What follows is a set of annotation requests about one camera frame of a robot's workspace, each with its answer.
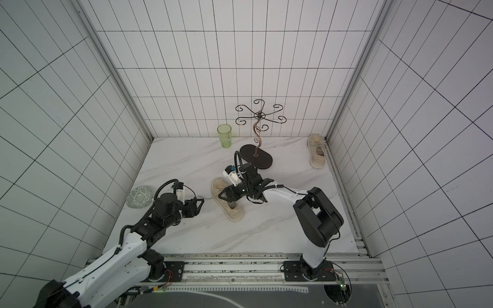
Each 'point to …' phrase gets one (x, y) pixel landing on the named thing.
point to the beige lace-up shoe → (218, 185)
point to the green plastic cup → (224, 131)
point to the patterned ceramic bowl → (140, 197)
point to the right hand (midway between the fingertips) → (225, 188)
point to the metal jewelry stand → (255, 154)
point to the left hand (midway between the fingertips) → (197, 204)
